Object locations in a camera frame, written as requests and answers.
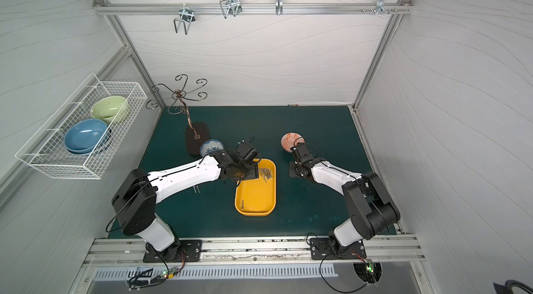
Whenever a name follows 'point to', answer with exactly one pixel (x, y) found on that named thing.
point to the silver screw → (197, 186)
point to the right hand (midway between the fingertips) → (295, 167)
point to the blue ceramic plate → (82, 136)
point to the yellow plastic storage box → (258, 197)
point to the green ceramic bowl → (110, 109)
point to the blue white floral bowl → (210, 145)
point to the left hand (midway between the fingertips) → (254, 174)
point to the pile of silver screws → (266, 173)
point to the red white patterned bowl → (290, 140)
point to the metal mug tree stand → (196, 132)
